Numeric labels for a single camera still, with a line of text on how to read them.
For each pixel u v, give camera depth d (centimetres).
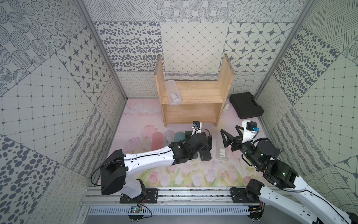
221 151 88
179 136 95
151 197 74
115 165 46
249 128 52
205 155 86
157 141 95
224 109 108
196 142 54
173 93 84
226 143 57
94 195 75
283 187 45
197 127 65
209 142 57
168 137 95
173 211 70
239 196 74
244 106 110
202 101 82
